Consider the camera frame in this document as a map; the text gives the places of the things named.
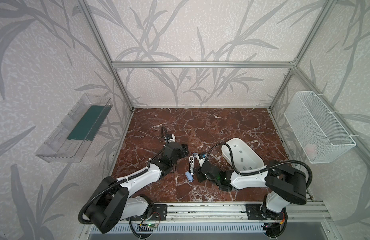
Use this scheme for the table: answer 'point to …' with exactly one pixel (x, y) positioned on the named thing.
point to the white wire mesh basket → (321, 136)
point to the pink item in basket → (310, 149)
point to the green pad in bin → (88, 126)
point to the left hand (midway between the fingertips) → (185, 142)
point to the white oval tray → (245, 157)
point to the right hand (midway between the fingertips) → (194, 164)
